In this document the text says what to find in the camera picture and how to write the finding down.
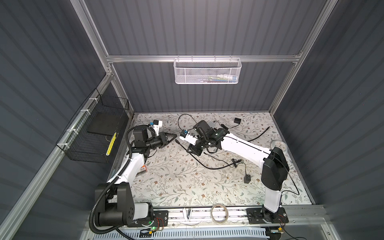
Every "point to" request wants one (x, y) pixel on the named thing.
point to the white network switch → (211, 124)
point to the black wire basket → (90, 137)
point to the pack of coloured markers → (143, 168)
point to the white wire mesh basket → (209, 71)
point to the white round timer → (280, 144)
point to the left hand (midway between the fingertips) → (177, 136)
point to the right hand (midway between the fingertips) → (189, 149)
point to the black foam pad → (105, 123)
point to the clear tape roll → (211, 213)
